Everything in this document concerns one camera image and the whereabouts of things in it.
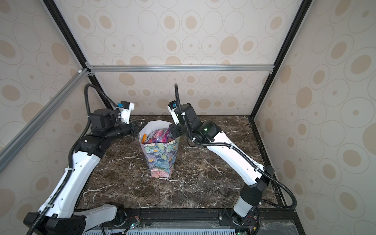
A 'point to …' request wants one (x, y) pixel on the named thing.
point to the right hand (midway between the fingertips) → (173, 123)
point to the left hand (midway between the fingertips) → (149, 120)
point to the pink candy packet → (161, 135)
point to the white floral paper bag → (159, 146)
